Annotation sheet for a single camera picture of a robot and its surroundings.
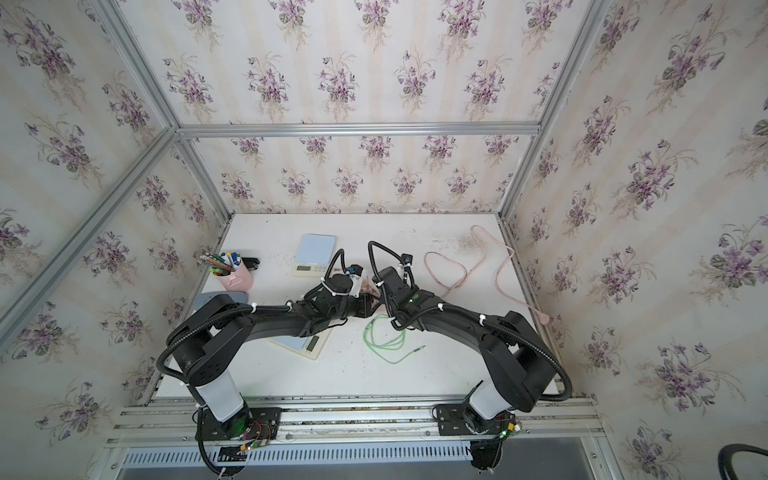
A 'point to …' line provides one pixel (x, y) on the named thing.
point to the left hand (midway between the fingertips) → (381, 301)
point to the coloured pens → (223, 264)
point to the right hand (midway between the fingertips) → (397, 287)
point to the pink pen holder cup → (239, 280)
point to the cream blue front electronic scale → (310, 346)
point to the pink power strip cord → (450, 288)
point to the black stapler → (250, 263)
